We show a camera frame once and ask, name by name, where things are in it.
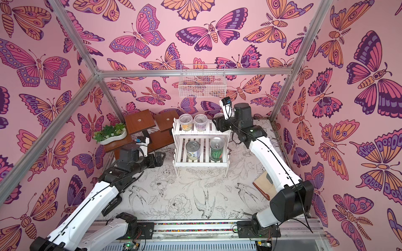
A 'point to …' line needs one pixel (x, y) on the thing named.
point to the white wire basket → (202, 86)
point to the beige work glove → (265, 184)
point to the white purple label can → (193, 150)
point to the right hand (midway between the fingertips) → (215, 116)
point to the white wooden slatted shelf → (207, 148)
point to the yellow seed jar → (186, 120)
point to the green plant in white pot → (110, 133)
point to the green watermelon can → (216, 145)
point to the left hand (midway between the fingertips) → (159, 152)
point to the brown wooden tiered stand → (159, 135)
